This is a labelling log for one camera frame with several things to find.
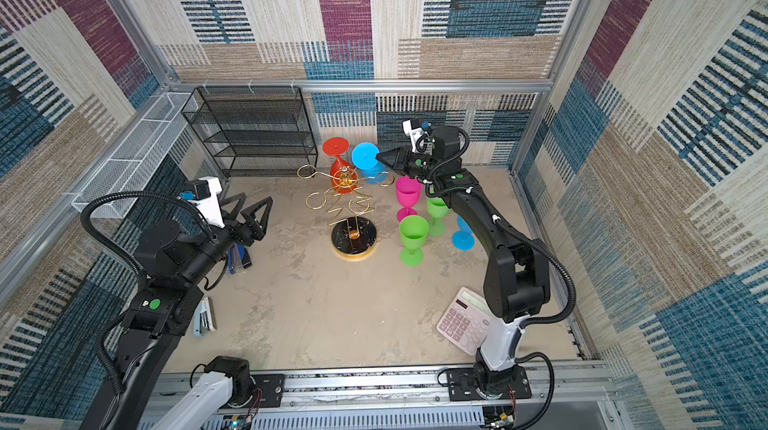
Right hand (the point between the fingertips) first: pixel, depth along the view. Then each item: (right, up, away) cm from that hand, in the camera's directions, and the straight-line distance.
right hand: (376, 160), depth 78 cm
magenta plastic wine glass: (+9, -8, +16) cm, 20 cm away
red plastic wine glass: (-9, -3, 0) cm, 9 cm away
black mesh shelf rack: (-45, +14, +31) cm, 56 cm away
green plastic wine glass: (+18, -13, +14) cm, 26 cm away
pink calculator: (+24, -43, +5) cm, 50 cm away
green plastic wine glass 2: (+11, -19, +11) cm, 25 cm away
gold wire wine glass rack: (-8, -23, +21) cm, 32 cm away
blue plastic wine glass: (+28, -23, +21) cm, 42 cm away
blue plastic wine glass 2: (-3, +1, +1) cm, 4 cm away
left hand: (-24, -9, -16) cm, 30 cm away
